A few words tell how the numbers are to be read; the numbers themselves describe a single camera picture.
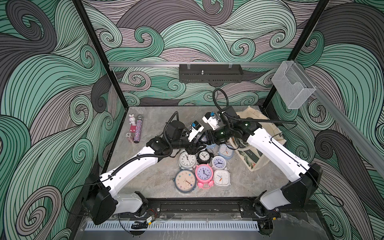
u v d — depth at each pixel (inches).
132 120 40.8
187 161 33.8
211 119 26.4
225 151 36.4
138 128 40.7
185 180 31.4
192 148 25.0
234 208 29.3
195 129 24.6
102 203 14.8
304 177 15.7
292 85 30.9
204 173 32.9
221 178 31.8
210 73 38.1
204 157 34.7
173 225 27.4
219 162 34.3
